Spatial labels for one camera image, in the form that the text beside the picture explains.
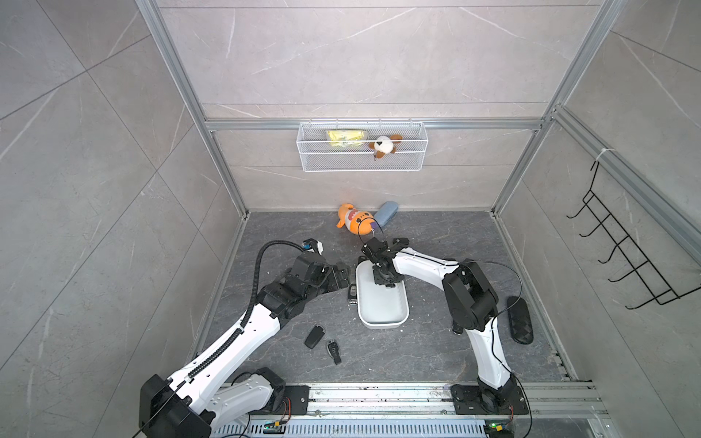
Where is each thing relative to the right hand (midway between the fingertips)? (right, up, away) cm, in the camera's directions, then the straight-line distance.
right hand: (387, 276), depth 99 cm
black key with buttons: (-13, -5, -6) cm, 15 cm away
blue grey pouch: (+2, +25, +18) cm, 31 cm away
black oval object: (+42, -12, -13) cm, 45 cm away
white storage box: (-3, -9, -8) cm, 13 cm away
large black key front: (-25, -17, -15) cm, 33 cm away
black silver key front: (-19, -20, -17) cm, 32 cm away
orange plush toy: (-10, +21, +8) cm, 25 cm away
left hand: (-16, +6, -22) cm, 28 cm away
